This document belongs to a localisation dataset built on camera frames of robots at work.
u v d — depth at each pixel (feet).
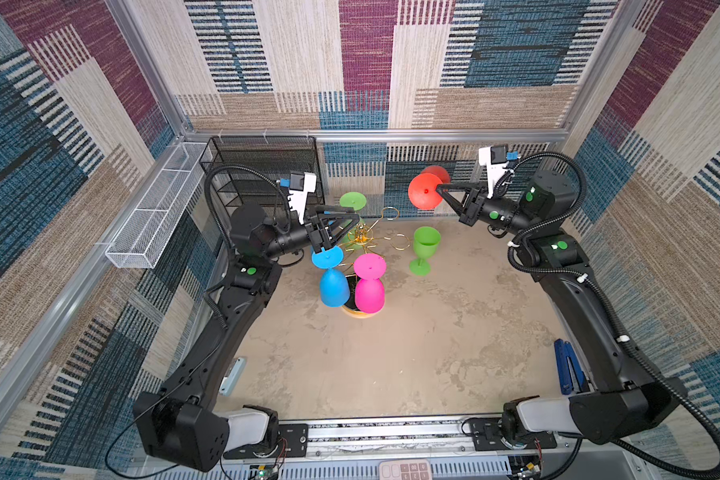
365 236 2.54
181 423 1.24
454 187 1.91
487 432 2.40
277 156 3.35
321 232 1.77
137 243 2.91
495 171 1.78
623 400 1.23
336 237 1.85
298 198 1.78
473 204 1.78
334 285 2.54
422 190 2.06
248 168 1.67
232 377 2.66
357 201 2.75
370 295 2.51
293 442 2.41
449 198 2.02
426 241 3.18
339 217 1.83
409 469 2.26
